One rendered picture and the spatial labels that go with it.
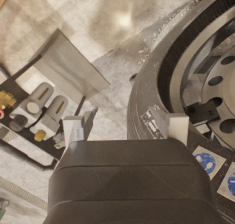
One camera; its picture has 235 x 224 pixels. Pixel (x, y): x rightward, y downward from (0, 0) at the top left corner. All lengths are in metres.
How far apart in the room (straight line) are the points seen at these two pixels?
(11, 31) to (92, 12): 0.47
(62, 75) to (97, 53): 0.27
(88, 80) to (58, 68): 0.20
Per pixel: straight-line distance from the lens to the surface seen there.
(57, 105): 0.83
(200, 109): 0.43
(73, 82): 1.11
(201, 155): 0.21
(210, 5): 0.60
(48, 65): 1.12
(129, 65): 0.99
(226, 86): 0.47
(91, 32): 0.96
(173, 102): 0.38
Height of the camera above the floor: 0.89
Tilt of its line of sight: 51 degrees down
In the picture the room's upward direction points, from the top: 170 degrees counter-clockwise
